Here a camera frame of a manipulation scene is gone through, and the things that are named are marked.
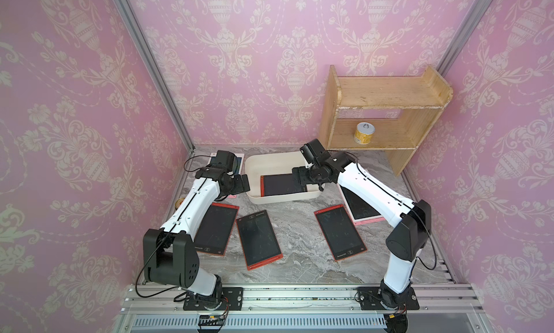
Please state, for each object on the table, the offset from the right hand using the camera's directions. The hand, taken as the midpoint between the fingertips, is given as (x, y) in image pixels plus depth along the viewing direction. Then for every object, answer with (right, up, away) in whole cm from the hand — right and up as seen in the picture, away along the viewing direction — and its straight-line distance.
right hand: (303, 177), depth 84 cm
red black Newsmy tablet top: (-37, -24, +6) cm, 44 cm away
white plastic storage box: (-12, +6, +27) cm, 30 cm away
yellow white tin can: (+26, +18, +6) cm, 33 cm away
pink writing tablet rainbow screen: (-31, +3, +26) cm, 40 cm away
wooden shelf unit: (+43, +31, +25) cm, 59 cm away
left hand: (-26, -5, +3) cm, 27 cm away
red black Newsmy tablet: (+16, -25, +5) cm, 30 cm away
